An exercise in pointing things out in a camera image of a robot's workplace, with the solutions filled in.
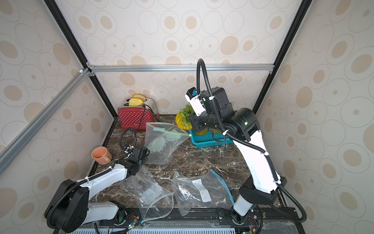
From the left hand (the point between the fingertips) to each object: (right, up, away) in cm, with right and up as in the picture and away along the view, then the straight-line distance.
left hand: (146, 155), depth 90 cm
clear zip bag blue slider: (+30, -14, -19) cm, 38 cm away
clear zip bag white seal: (+10, -18, -21) cm, 29 cm away
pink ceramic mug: (-27, -1, -1) cm, 27 cm away
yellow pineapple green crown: (+37, +13, +13) cm, 41 cm away
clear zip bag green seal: (+9, +10, 0) cm, 13 cm away
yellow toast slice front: (-11, +35, +13) cm, 39 cm away
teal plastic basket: (+42, +9, +16) cm, 46 cm away
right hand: (+27, +21, -31) cm, 46 cm away
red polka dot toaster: (-8, +24, +13) cm, 29 cm away
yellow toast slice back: (-10, +40, +17) cm, 44 cm away
